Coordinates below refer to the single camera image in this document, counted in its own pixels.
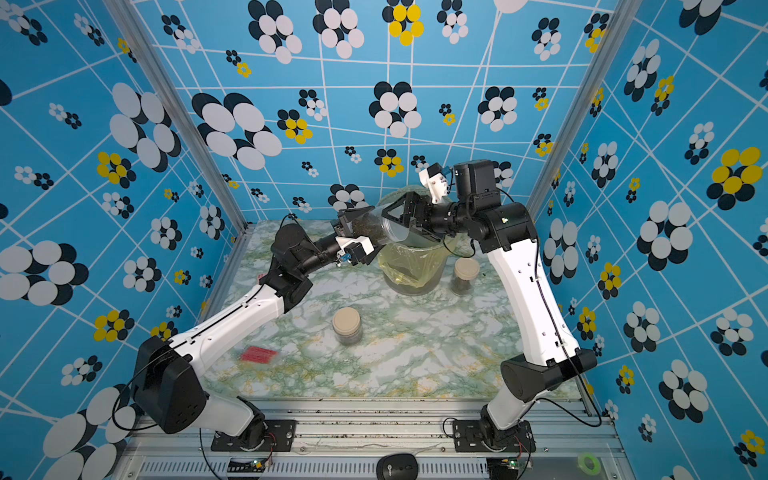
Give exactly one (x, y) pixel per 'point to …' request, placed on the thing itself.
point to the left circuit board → (246, 465)
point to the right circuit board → (503, 467)
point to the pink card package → (262, 275)
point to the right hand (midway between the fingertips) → (400, 218)
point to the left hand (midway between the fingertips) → (379, 215)
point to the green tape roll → (583, 466)
